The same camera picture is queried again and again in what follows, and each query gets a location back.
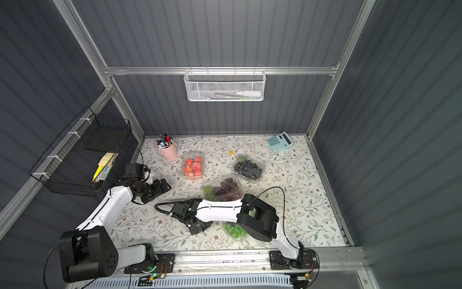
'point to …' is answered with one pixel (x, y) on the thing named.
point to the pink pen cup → (168, 147)
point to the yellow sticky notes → (104, 160)
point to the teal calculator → (280, 142)
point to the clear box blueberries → (249, 167)
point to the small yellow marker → (231, 152)
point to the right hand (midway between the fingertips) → (200, 228)
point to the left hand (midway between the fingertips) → (164, 191)
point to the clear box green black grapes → (234, 231)
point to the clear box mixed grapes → (227, 188)
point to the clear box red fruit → (194, 165)
